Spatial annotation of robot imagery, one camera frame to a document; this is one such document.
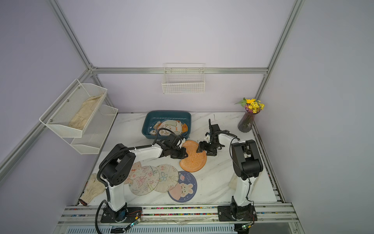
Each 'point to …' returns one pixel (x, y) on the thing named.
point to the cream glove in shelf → (79, 120)
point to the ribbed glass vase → (245, 125)
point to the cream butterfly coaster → (168, 177)
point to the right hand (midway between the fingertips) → (199, 153)
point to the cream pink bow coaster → (144, 180)
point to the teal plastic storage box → (150, 117)
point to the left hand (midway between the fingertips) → (187, 156)
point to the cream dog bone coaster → (173, 126)
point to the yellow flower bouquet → (252, 105)
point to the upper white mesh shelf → (73, 112)
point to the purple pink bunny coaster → (186, 188)
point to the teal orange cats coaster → (154, 127)
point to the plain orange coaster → (195, 161)
